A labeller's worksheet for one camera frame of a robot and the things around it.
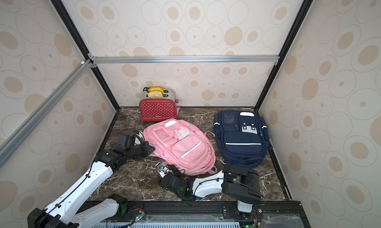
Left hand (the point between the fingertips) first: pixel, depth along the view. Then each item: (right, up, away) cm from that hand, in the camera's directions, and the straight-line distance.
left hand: (159, 147), depth 76 cm
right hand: (+1, -15, +2) cm, 16 cm away
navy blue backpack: (+51, +3, +24) cm, 56 cm away
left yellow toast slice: (-9, +36, +28) cm, 47 cm away
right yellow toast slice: (-8, +32, +24) cm, 41 cm away
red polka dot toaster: (-6, +25, +24) cm, 35 cm away
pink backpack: (+8, +1, +11) cm, 14 cm away
